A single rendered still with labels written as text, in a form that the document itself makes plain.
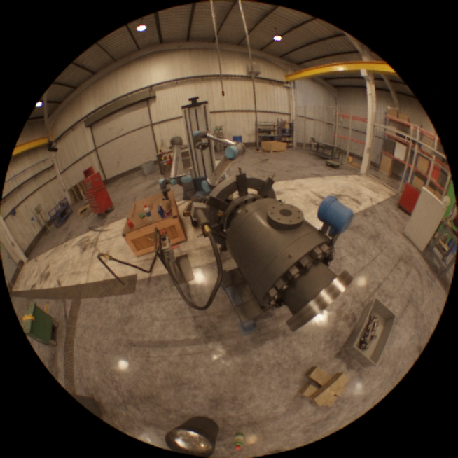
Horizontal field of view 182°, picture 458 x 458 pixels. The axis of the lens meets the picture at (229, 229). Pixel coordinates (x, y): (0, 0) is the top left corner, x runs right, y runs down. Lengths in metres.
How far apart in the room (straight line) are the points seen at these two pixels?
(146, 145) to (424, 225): 11.66
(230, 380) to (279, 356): 0.45
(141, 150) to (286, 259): 9.52
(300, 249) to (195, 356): 1.19
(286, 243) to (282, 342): 0.95
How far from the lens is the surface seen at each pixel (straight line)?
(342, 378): 1.43
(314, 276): 0.77
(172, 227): 1.94
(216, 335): 1.39
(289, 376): 1.43
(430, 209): 4.04
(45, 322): 3.05
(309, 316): 0.70
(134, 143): 9.82
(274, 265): 0.69
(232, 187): 1.14
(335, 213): 0.80
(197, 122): 2.04
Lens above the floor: 1.36
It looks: 39 degrees down
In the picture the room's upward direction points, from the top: 7 degrees counter-clockwise
